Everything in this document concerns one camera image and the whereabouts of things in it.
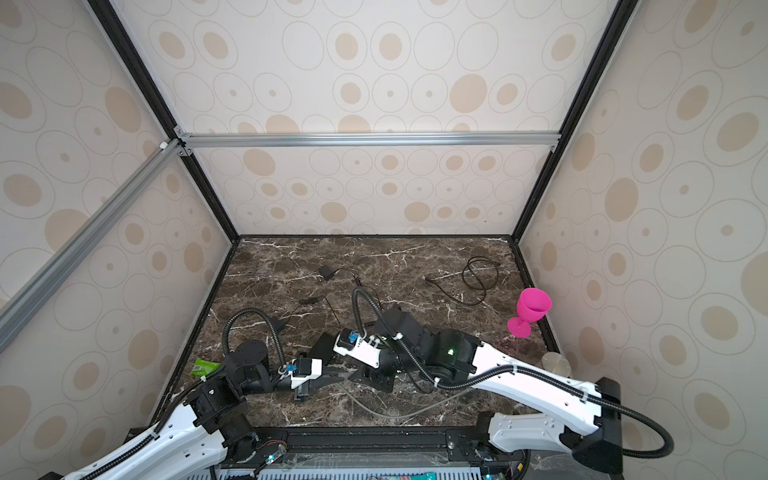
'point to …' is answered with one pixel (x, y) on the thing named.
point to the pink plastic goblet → (533, 304)
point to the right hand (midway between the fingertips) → (355, 367)
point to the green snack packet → (204, 367)
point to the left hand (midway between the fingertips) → (344, 378)
